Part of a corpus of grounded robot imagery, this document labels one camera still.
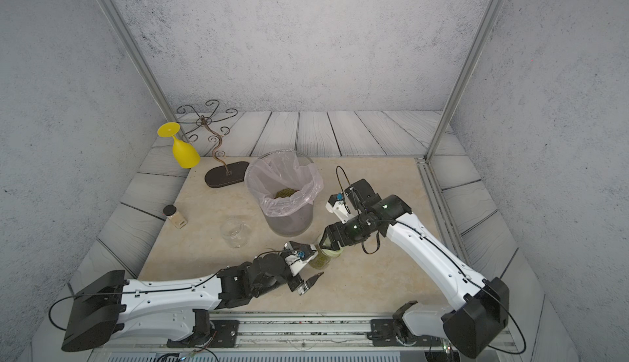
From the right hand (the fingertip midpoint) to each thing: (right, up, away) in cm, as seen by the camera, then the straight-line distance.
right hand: (332, 242), depth 71 cm
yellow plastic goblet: (-54, +28, +20) cm, 64 cm away
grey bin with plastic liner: (-16, +17, +23) cm, 33 cm away
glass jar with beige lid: (-36, -2, +24) cm, 43 cm away
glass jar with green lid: (-3, -5, 0) cm, 6 cm away
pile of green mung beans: (-17, +12, +28) cm, 35 cm away
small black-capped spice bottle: (-58, +3, +22) cm, 62 cm away
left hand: (-5, -6, +2) cm, 8 cm away
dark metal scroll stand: (-60, +44, +36) cm, 83 cm away
